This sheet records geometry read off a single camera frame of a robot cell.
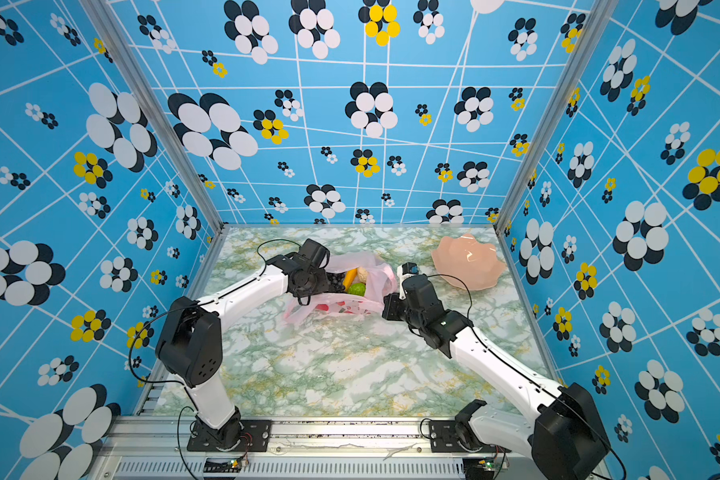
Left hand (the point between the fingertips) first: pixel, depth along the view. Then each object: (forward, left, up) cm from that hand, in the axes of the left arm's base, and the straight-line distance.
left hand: (323, 284), depth 92 cm
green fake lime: (0, -10, -3) cm, 11 cm away
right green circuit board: (-45, -42, -10) cm, 62 cm away
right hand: (-9, -19, +6) cm, 21 cm away
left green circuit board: (-45, +22, -12) cm, 51 cm away
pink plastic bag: (-4, -3, -8) cm, 9 cm away
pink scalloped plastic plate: (+15, -50, -9) cm, 53 cm away
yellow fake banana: (+7, -7, -7) cm, 13 cm away
